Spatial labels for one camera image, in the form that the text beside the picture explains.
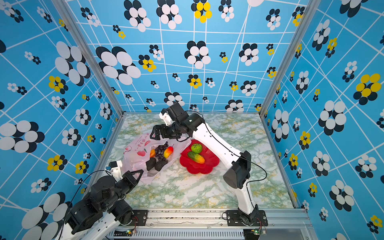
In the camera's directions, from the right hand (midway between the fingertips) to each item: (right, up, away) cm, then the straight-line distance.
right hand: (159, 136), depth 73 cm
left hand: (-5, -16, -5) cm, 17 cm away
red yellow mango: (+1, -11, +21) cm, 24 cm away
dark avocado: (-8, -17, +15) cm, 24 cm away
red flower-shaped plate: (+19, -15, +18) cm, 30 cm away
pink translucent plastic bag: (-15, -11, +7) cm, 20 cm away
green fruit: (+19, -9, +20) cm, 29 cm away
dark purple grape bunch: (-4, -11, +19) cm, 22 cm away
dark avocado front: (-3, -18, +13) cm, 22 cm away
